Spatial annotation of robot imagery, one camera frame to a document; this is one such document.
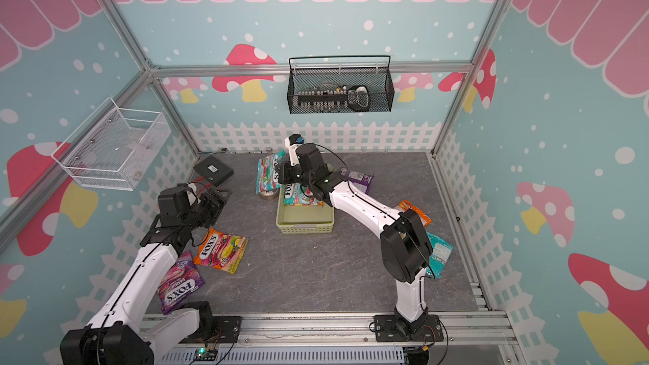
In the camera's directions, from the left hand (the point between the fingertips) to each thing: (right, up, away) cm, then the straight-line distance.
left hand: (230, 200), depth 82 cm
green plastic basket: (+22, -9, +17) cm, 29 cm away
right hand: (+15, +11, -1) cm, 18 cm away
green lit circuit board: (-4, -44, -9) cm, 45 cm away
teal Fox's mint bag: (+11, +8, +5) cm, 14 cm away
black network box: (-20, +10, +30) cm, 38 cm away
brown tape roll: (+7, 0, +24) cm, 25 cm away
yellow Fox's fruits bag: (-6, -19, +8) cm, 21 cm away
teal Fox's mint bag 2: (+18, 0, +18) cm, 26 cm away
